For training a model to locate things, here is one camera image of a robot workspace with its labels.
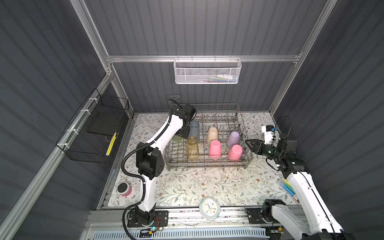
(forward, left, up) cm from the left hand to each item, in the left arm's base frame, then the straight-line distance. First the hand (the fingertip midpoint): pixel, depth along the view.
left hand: (179, 133), depth 89 cm
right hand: (-14, -37, +8) cm, 41 cm away
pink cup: (-10, -21, -5) cm, 24 cm away
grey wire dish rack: (+21, -35, -10) cm, 42 cm away
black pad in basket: (-3, +36, +15) cm, 39 cm away
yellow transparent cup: (-6, -8, -8) cm, 13 cm away
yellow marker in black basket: (-19, +31, +11) cm, 38 cm away
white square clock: (-39, -15, -13) cm, 43 cm away
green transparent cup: (-7, 0, +4) cm, 8 cm away
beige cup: (0, -21, -3) cm, 21 cm away
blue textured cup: (+3, -10, -1) cm, 10 cm away
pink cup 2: (-14, -32, -3) cm, 35 cm away
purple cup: (-4, -33, -2) cm, 33 cm away
